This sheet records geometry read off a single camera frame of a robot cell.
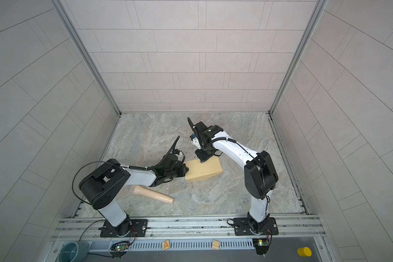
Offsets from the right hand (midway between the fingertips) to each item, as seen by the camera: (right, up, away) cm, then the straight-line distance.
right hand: (202, 157), depth 85 cm
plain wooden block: (+6, -32, -18) cm, 38 cm away
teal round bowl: (-51, -33, -21) cm, 64 cm away
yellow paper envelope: (-1, -8, +2) cm, 8 cm away
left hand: (-5, -7, +6) cm, 11 cm away
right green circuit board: (+25, -34, -17) cm, 45 cm away
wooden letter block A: (-15, -33, -18) cm, 40 cm away
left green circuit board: (-33, -33, -20) cm, 51 cm away
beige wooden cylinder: (-31, -15, -6) cm, 35 cm away
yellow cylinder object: (+39, -32, -23) cm, 56 cm away
